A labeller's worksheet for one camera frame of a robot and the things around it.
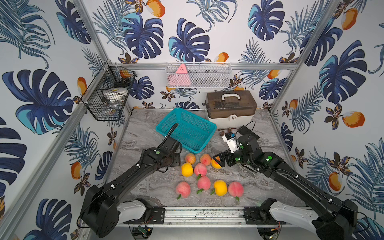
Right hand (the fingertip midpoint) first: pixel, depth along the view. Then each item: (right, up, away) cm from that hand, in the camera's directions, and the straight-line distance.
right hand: (220, 153), depth 76 cm
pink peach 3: (-8, -16, +4) cm, 19 cm away
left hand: (-23, -4, +5) cm, 24 cm away
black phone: (+24, +10, +33) cm, 42 cm away
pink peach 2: (-19, -18, +1) cm, 26 cm away
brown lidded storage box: (+12, +25, +19) cm, 33 cm away
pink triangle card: (-21, +43, +14) cm, 50 cm away
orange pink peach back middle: (-6, -5, +12) cm, 15 cm away
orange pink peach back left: (-15, -5, +14) cm, 21 cm away
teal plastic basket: (-13, +10, +33) cm, 36 cm away
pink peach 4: (+8, -19, +1) cm, 21 cm away
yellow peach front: (+1, -19, +3) cm, 19 cm away
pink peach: (-10, -10, +8) cm, 16 cm away
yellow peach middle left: (-17, -11, +10) cm, 23 cm away
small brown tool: (+12, +11, +33) cm, 37 cm away
